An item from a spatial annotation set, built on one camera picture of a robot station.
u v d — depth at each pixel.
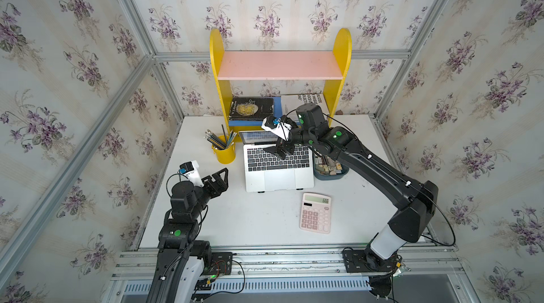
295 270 0.73
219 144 0.96
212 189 0.64
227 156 0.98
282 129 0.57
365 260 0.66
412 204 0.41
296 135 0.62
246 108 1.02
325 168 0.96
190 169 0.64
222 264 0.72
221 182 0.66
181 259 0.49
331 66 0.85
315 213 0.83
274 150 0.63
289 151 0.64
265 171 0.90
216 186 0.64
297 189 0.91
